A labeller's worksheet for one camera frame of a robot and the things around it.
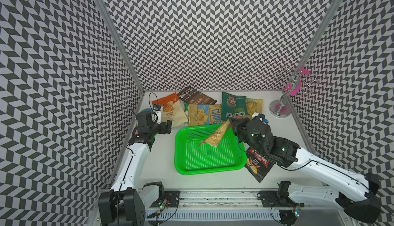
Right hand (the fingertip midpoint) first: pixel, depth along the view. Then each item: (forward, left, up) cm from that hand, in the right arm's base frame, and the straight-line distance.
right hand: (227, 120), depth 66 cm
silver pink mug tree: (+28, -43, -28) cm, 58 cm away
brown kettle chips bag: (+39, +19, -27) cm, 51 cm away
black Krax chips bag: (-10, -19, -30) cm, 37 cm away
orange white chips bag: (+27, +33, -27) cm, 50 cm away
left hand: (+9, +34, -14) cm, 38 cm away
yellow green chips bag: (+31, -25, -28) cm, 49 cm away
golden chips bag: (-8, +6, -2) cm, 10 cm away
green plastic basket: (-5, +19, -31) cm, 36 cm away
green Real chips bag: (+30, -10, -28) cm, 43 cm away
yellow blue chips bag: (+23, +11, -28) cm, 38 cm away
